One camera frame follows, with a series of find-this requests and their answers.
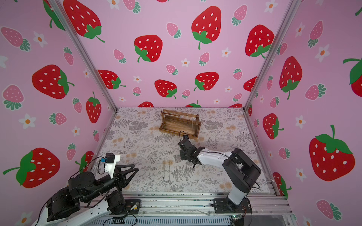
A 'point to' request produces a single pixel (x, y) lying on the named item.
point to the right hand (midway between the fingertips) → (186, 150)
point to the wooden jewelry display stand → (181, 123)
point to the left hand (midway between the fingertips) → (137, 168)
